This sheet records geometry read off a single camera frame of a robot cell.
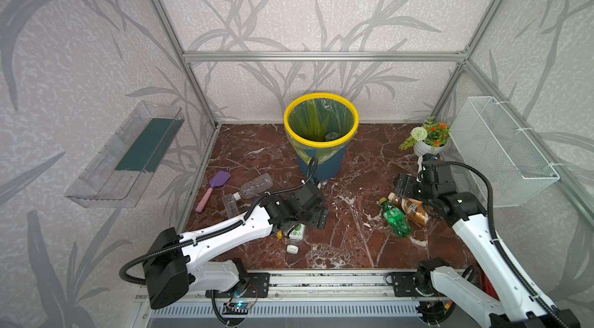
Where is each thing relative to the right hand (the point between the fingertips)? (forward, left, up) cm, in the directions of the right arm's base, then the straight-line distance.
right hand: (405, 181), depth 79 cm
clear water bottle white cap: (+24, +23, -3) cm, 33 cm away
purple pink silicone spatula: (+11, +73, -17) cm, 76 cm away
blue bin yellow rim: (+16, +23, -17) cm, 33 cm away
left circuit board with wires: (-32, +55, -18) cm, 66 cm away
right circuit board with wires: (-35, -6, -19) cm, 40 cm away
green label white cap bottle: (-14, +39, -14) cm, 44 cm away
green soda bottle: (-7, +1, -16) cm, 18 cm away
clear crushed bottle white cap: (+8, +52, -13) cm, 55 cm away
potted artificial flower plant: (+24, -19, -5) cm, 31 cm away
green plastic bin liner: (+30, +28, +1) cm, 41 cm away
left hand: (-9, +30, -6) cm, 32 cm away
